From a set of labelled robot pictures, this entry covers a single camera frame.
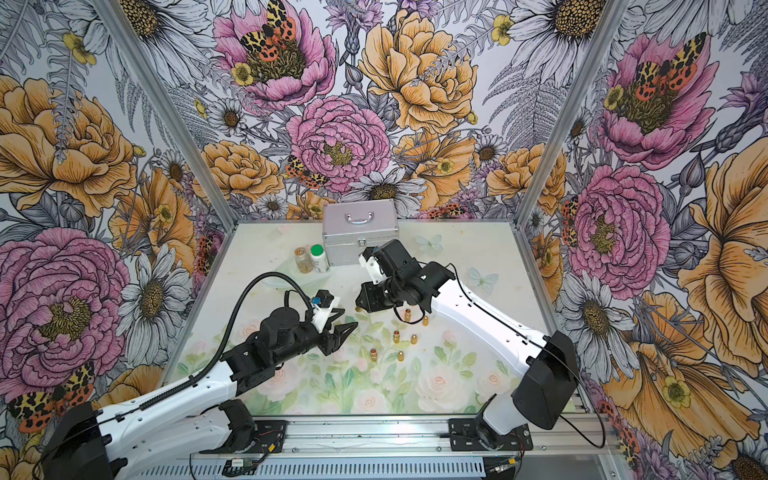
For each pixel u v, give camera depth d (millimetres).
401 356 856
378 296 657
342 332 676
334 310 666
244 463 704
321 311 652
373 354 848
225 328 939
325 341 665
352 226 1015
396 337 887
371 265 702
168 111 887
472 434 741
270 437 736
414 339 889
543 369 405
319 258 1004
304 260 1043
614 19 721
